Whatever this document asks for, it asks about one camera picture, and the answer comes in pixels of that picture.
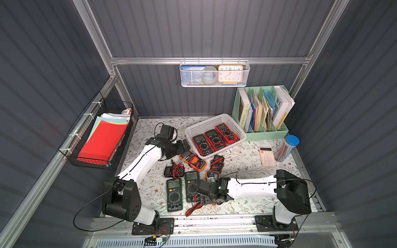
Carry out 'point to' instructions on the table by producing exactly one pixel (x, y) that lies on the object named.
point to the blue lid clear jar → (286, 148)
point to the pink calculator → (267, 157)
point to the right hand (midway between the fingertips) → (209, 197)
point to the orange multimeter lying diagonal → (193, 159)
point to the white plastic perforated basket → (224, 148)
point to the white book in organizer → (283, 103)
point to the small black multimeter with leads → (217, 163)
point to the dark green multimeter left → (174, 192)
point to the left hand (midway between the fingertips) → (182, 149)
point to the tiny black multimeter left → (176, 171)
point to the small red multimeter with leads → (229, 136)
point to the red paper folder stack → (107, 133)
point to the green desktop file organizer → (261, 112)
